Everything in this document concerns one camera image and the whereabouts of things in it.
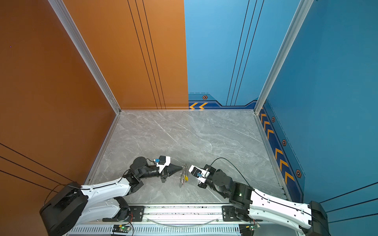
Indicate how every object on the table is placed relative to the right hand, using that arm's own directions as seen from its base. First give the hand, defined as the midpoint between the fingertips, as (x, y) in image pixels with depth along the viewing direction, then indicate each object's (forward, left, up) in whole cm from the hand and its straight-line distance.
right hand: (193, 166), depth 71 cm
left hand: (0, +6, 0) cm, 6 cm away
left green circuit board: (-23, +35, -19) cm, 46 cm away
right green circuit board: (-23, -26, -20) cm, 40 cm away
